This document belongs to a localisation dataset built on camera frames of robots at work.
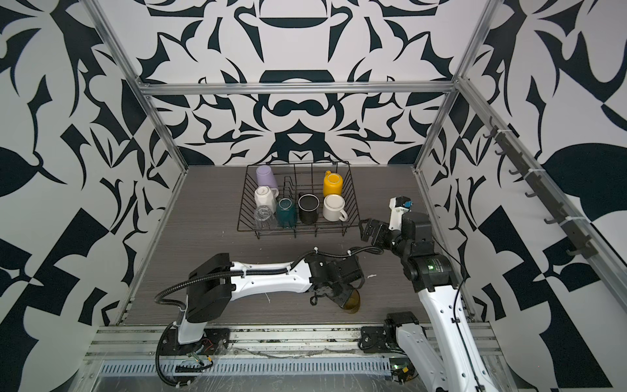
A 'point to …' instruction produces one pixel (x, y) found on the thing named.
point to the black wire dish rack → (293, 178)
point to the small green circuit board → (401, 369)
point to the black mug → (309, 206)
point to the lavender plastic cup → (265, 176)
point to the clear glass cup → (264, 220)
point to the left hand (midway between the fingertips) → (345, 289)
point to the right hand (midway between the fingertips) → (372, 221)
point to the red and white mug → (332, 209)
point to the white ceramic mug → (266, 196)
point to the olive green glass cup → (353, 303)
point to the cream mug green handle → (286, 213)
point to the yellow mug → (332, 184)
